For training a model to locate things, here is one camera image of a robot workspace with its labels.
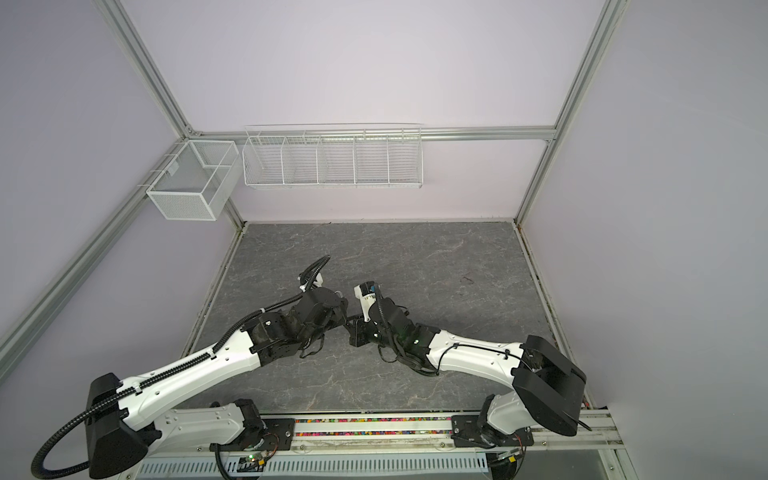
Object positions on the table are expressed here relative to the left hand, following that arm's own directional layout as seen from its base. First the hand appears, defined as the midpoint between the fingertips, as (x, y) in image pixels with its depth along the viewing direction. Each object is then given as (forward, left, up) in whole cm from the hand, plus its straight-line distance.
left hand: (346, 308), depth 76 cm
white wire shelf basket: (+51, +5, +11) cm, 53 cm away
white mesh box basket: (+47, +50, +7) cm, 69 cm away
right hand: (-3, +1, -3) cm, 4 cm away
